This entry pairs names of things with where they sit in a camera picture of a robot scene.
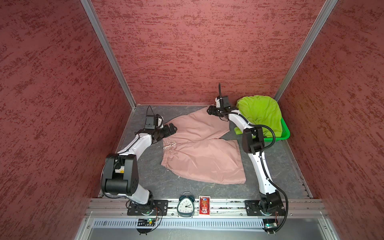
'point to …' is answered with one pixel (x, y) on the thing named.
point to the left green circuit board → (149, 222)
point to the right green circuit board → (270, 225)
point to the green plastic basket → (286, 133)
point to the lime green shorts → (260, 110)
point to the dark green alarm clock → (186, 205)
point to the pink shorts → (197, 151)
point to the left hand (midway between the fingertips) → (171, 133)
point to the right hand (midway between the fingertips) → (211, 112)
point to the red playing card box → (204, 205)
